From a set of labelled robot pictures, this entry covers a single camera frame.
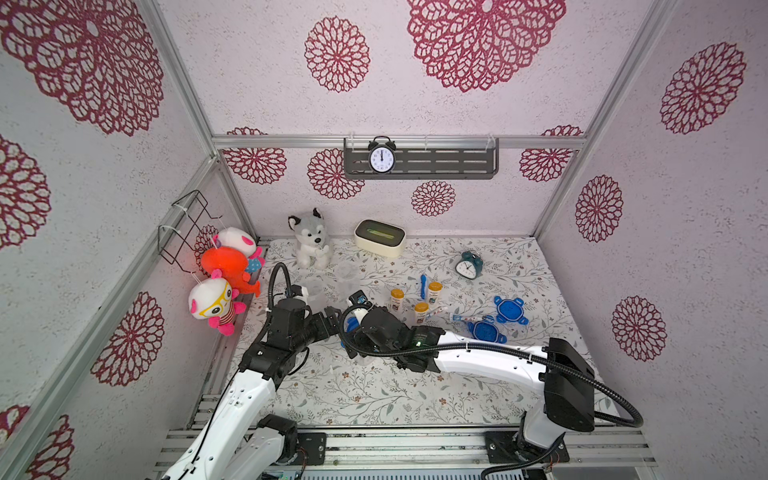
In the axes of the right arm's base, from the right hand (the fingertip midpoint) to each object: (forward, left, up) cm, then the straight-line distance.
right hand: (351, 323), depth 76 cm
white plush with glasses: (+6, +38, +1) cm, 39 cm away
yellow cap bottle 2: (+9, -19, -8) cm, 22 cm away
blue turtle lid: (+9, -41, -20) cm, 46 cm away
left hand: (+3, +6, -2) cm, 7 cm away
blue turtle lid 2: (+17, -50, -20) cm, 57 cm away
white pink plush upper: (+28, +40, +3) cm, 49 cm away
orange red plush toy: (+20, +39, -1) cm, 44 cm away
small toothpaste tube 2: (+16, -25, -19) cm, 35 cm away
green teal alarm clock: (+31, -38, -14) cm, 51 cm away
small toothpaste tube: (+13, -32, -19) cm, 39 cm away
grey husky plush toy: (+34, +18, -9) cm, 39 cm away
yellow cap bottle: (+14, -12, -8) cm, 20 cm away
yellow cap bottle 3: (+17, -24, -11) cm, 31 cm away
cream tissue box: (+44, -5, -13) cm, 46 cm away
